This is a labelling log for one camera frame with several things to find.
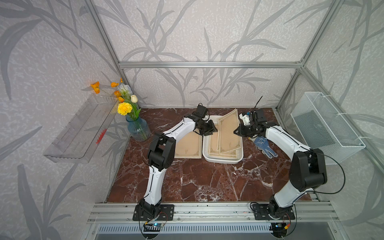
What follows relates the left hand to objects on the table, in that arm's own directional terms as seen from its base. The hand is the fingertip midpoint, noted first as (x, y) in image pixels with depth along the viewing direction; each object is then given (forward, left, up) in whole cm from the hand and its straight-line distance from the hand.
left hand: (216, 130), depth 93 cm
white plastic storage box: (-13, -14, -5) cm, 20 cm away
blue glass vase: (+1, +49, +1) cm, 49 cm away
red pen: (-18, +54, +20) cm, 61 cm away
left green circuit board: (-48, +31, -11) cm, 58 cm away
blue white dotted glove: (-4, -31, -10) cm, 33 cm away
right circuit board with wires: (-50, -28, -13) cm, 59 cm away
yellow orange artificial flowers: (+2, +49, +20) cm, 53 cm away
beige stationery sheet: (-3, -8, -7) cm, 11 cm away
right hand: (-2, -10, +3) cm, 11 cm away
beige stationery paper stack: (-8, +2, -11) cm, 14 cm away
